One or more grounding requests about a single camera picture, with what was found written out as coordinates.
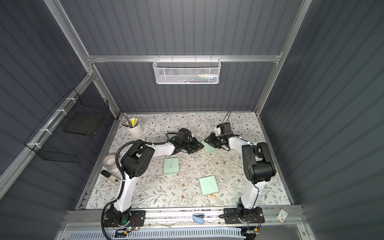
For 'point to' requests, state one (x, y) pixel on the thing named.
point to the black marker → (111, 176)
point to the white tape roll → (109, 161)
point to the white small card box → (282, 216)
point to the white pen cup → (134, 126)
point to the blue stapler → (199, 218)
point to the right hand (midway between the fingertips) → (207, 140)
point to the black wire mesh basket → (68, 128)
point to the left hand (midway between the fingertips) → (207, 148)
